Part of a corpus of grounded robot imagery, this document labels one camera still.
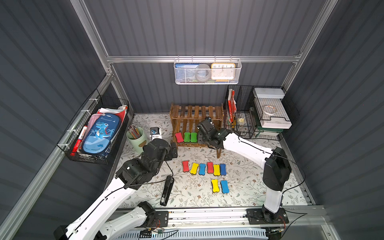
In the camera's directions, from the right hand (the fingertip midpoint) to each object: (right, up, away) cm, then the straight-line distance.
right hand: (204, 134), depth 87 cm
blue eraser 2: (+11, -29, -5) cm, 31 cm away
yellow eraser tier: (-6, -21, +2) cm, 22 cm away
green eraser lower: (-10, -1, -1) cm, 10 cm away
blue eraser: (+12, -21, +2) cm, 24 cm away
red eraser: (+4, -20, +2) cm, 21 cm away
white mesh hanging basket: (+4, +32, +2) cm, 32 cm away
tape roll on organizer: (+43, +15, +8) cm, 46 cm away
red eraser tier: (-15, -2, -1) cm, 15 cm away
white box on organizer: (+49, +25, +15) cm, 57 cm away
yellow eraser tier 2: (+6, -28, -4) cm, 29 cm away
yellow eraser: (+8, -21, +2) cm, 22 cm away
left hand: (-19, -3, -20) cm, 28 cm away
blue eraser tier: (-1, -21, +4) cm, 22 cm away
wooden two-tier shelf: (-11, +9, -3) cm, 15 cm away
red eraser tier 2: (-11, -20, +4) cm, 23 cm away
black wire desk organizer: (+31, +14, +32) cm, 47 cm away
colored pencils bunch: (-42, +2, +2) cm, 43 cm away
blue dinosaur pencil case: (-46, +1, -23) cm, 52 cm away
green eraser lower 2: (-6, -1, -2) cm, 7 cm away
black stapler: (-20, -28, -5) cm, 34 cm away
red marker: (-56, -3, -23) cm, 61 cm away
